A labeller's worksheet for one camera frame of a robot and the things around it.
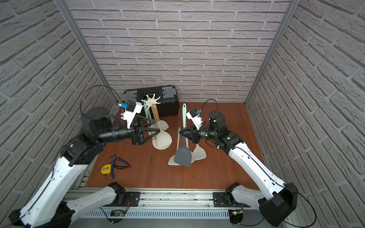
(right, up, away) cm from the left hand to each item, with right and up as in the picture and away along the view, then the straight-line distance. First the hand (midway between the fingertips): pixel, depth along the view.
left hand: (158, 124), depth 53 cm
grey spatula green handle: (+9, -17, +15) cm, 24 cm away
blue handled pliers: (-34, -23, +33) cm, 53 cm away
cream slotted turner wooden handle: (+18, -21, +35) cm, 45 cm away
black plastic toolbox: (-1, +11, +44) cm, 45 cm away
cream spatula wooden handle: (+13, -16, +14) cm, 25 cm away
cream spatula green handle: (+3, -20, +17) cm, 27 cm away
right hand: (+9, -5, +14) cm, 18 cm away
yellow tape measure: (-37, -28, +29) cm, 55 cm away
